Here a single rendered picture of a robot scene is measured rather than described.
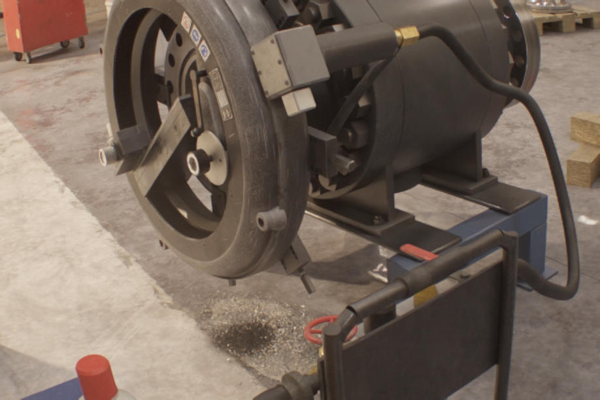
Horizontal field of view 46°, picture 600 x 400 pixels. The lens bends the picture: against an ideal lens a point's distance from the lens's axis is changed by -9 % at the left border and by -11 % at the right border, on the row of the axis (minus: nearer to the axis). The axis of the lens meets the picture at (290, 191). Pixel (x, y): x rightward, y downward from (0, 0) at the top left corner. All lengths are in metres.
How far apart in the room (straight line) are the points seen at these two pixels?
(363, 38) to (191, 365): 0.92
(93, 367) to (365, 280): 1.63
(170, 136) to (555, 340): 1.05
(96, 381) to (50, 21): 6.45
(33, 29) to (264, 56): 5.67
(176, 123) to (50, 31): 5.46
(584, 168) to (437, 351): 1.77
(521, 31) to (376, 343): 1.36
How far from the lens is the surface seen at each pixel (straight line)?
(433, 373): 1.18
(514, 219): 2.02
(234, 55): 1.44
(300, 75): 1.35
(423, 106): 1.82
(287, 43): 1.36
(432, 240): 1.84
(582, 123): 3.01
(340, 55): 1.43
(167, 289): 2.32
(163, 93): 1.98
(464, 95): 1.93
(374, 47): 1.48
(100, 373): 0.67
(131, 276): 2.44
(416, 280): 1.02
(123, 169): 1.87
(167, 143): 1.70
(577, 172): 2.86
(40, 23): 7.01
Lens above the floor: 1.05
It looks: 21 degrees down
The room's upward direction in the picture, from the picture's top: 6 degrees counter-clockwise
